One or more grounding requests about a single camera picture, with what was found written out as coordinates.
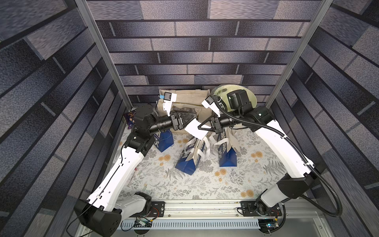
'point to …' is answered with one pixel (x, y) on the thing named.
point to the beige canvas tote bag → (190, 99)
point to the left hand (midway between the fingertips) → (193, 116)
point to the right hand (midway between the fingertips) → (197, 126)
